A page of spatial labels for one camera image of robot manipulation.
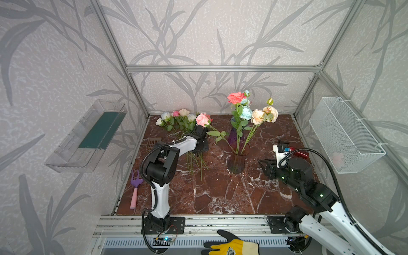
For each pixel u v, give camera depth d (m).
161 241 0.72
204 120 0.63
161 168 0.52
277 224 0.74
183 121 1.10
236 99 0.66
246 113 0.70
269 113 0.68
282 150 0.60
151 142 1.05
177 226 0.73
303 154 0.95
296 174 0.54
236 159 0.86
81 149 0.63
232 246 0.67
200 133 0.81
